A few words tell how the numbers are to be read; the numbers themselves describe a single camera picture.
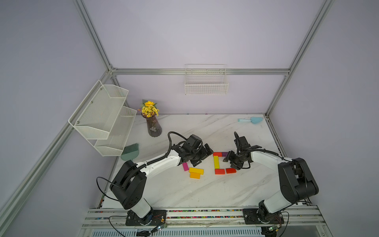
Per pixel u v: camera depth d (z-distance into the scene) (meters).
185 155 0.61
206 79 0.94
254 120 1.19
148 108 0.88
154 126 1.00
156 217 0.74
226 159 0.84
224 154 0.96
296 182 0.45
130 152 0.98
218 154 0.98
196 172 0.89
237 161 0.79
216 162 0.93
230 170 0.89
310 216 0.76
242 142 0.75
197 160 0.75
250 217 0.73
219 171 0.90
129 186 0.43
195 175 0.88
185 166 0.91
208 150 0.77
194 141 0.65
